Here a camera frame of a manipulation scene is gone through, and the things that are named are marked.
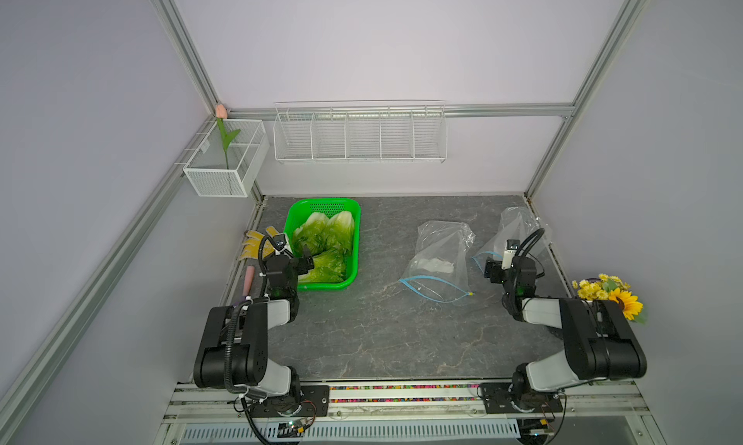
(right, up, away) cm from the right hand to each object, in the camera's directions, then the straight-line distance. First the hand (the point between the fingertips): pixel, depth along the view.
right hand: (502, 256), depth 95 cm
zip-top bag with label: (-21, -6, +3) cm, 22 cm away
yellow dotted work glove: (-87, +4, +10) cm, 88 cm away
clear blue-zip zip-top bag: (+10, +11, +12) cm, 19 cm away
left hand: (-68, +3, -3) cm, 68 cm away
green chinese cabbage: (-63, +8, +2) cm, 64 cm away
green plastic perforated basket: (-55, -4, -6) cm, 56 cm away
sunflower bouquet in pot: (+13, -4, -29) cm, 32 cm away
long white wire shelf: (-47, +43, +5) cm, 64 cm away
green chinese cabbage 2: (-54, +8, +3) cm, 55 cm away
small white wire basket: (-87, +25, -16) cm, 92 cm away
